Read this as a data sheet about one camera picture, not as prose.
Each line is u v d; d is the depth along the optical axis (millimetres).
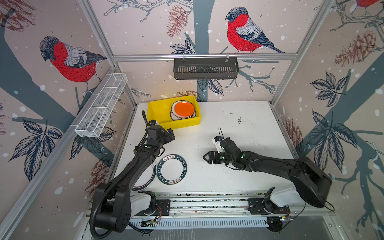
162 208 729
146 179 825
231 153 658
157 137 682
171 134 826
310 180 433
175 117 1067
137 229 683
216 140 789
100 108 765
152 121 775
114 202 401
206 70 1047
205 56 958
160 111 1134
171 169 861
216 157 743
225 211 729
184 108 1108
